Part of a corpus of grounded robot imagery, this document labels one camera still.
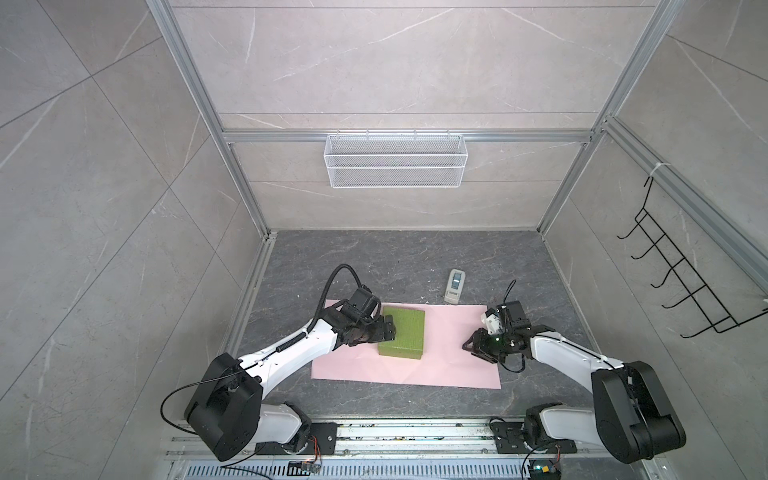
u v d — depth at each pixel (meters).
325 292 0.62
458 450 0.73
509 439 0.73
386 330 0.75
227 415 0.41
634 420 0.41
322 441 0.73
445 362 0.87
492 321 0.84
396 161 1.01
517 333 0.67
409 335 0.84
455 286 0.99
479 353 0.79
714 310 0.61
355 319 0.64
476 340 0.83
